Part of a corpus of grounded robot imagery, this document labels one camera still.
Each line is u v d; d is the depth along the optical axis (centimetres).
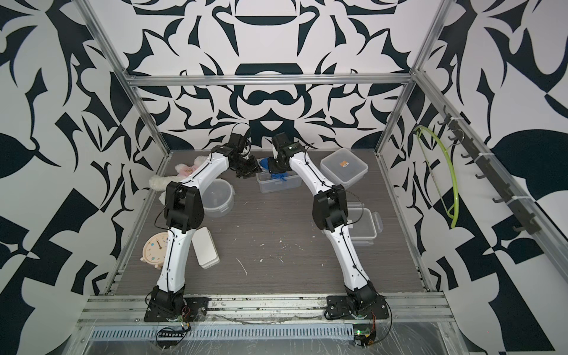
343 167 105
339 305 74
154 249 85
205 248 83
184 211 61
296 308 76
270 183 99
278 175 96
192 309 74
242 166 88
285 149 76
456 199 66
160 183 97
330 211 64
